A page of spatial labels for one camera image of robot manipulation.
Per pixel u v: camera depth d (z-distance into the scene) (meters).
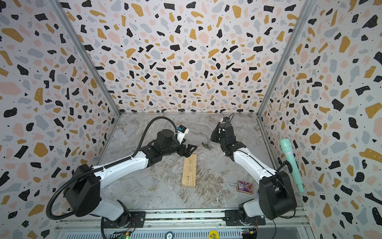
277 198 0.43
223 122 0.76
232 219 0.73
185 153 0.73
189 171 0.87
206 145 0.95
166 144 0.64
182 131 0.71
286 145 0.65
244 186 0.84
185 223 0.73
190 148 0.73
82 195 0.42
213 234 0.70
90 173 0.44
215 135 0.78
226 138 0.66
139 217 0.73
